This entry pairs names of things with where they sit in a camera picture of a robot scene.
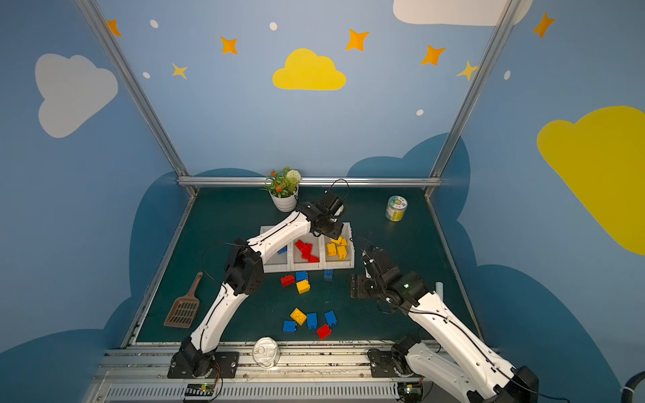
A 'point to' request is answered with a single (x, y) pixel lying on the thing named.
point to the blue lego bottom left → (290, 326)
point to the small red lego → (313, 259)
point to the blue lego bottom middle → (312, 320)
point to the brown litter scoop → (184, 310)
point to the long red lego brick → (306, 257)
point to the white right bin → (335, 262)
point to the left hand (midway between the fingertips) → (335, 227)
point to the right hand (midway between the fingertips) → (362, 281)
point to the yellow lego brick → (331, 249)
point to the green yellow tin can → (395, 207)
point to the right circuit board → (411, 392)
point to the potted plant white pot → (283, 187)
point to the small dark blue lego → (328, 274)
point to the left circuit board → (199, 389)
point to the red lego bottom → (323, 332)
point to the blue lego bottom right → (330, 318)
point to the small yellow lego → (343, 241)
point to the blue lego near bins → (301, 275)
